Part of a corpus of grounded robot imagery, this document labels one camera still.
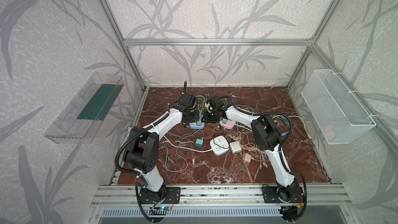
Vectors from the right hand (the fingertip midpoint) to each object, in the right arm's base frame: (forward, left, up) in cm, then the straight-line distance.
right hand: (204, 116), depth 100 cm
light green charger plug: (-7, +3, +2) cm, 8 cm away
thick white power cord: (-20, +10, -2) cm, 22 cm away
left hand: (-3, +3, +8) cm, 9 cm away
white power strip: (-20, -9, +1) cm, 22 cm away
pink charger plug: (-26, -25, -2) cm, 36 cm away
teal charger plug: (-18, +2, -1) cm, 18 cm away
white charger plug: (-21, -18, 0) cm, 28 cm away
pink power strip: (-6, -16, -1) cm, 18 cm away
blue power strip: (-8, +4, -1) cm, 9 cm away
